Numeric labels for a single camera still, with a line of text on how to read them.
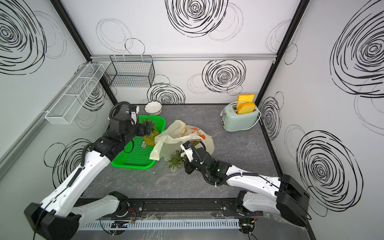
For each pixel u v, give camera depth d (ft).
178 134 2.94
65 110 2.35
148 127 2.21
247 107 3.00
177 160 2.72
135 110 2.06
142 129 2.15
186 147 2.15
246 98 3.15
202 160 1.83
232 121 3.10
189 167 2.19
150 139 2.92
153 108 3.86
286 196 1.34
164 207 2.48
